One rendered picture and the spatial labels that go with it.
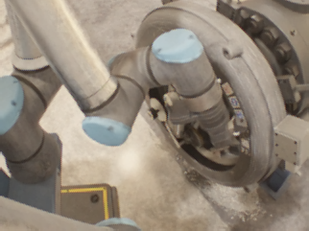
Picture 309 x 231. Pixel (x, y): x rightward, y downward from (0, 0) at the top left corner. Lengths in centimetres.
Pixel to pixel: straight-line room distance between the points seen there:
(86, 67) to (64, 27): 8
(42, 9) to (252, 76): 55
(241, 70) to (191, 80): 22
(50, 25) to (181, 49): 25
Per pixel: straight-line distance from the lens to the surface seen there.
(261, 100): 78
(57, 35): 44
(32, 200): 83
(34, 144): 76
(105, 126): 51
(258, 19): 109
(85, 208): 121
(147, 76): 59
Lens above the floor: 140
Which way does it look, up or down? 47 degrees down
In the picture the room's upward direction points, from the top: 3 degrees counter-clockwise
